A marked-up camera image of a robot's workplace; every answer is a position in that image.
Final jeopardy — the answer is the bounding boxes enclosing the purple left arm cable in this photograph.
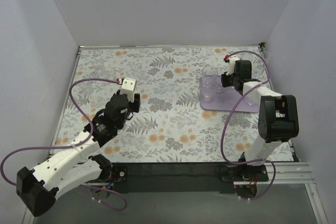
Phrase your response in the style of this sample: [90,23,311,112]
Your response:
[0,77,128,211]

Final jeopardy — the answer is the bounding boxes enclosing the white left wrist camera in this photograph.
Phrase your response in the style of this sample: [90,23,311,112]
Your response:
[117,77,136,102]

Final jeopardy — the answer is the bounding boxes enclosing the clear faceted tumbler glass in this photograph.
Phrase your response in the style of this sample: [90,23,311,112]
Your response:
[201,66,218,88]

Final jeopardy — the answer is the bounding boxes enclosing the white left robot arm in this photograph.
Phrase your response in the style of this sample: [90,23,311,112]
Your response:
[16,93,141,217]

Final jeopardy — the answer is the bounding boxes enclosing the clear wine glass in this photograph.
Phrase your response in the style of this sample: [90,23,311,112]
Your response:
[253,51,270,78]

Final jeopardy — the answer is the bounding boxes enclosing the floral patterned tablecloth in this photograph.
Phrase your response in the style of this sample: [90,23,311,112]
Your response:
[51,46,294,163]

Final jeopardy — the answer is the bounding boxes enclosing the clear champagne flute glass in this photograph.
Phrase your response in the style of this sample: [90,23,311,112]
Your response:
[241,52,253,62]

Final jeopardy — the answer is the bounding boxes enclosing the lilac plastic tray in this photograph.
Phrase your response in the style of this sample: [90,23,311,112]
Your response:
[199,74,260,113]

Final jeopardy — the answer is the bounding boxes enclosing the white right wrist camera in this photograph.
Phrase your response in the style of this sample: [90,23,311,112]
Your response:
[224,55,240,76]

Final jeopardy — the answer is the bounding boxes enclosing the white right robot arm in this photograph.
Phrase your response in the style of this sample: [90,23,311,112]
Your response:
[219,57,299,182]

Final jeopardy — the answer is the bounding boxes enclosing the aluminium frame rail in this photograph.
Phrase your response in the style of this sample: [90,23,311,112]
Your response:
[31,162,316,187]

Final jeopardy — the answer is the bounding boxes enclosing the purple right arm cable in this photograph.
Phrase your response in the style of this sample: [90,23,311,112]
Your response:
[220,50,277,201]

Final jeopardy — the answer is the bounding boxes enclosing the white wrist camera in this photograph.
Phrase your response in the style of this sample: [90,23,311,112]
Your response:
[117,77,136,102]
[224,55,240,76]

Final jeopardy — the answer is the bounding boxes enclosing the clear tall tumbler glass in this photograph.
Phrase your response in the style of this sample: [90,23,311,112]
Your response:
[244,96,260,106]

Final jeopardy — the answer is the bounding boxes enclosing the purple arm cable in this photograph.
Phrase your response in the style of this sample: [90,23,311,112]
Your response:
[220,50,277,201]
[0,77,128,211]

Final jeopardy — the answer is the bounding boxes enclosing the small clear tumbler glass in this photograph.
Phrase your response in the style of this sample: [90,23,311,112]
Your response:
[201,86,215,102]

